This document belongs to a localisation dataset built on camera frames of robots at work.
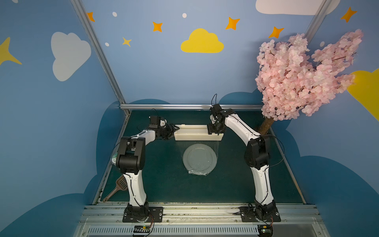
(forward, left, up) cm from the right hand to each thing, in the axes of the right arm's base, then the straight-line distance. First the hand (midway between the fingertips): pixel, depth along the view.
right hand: (214, 130), depth 98 cm
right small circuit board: (-53, -25, -13) cm, 60 cm away
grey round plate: (-17, +9, -9) cm, 22 cm away
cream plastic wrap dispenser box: (-2, +13, -1) cm, 13 cm away
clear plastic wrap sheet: (-7, +21, -10) cm, 24 cm away
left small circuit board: (-56, +37, -12) cm, 69 cm away
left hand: (0, +25, 0) cm, 25 cm away
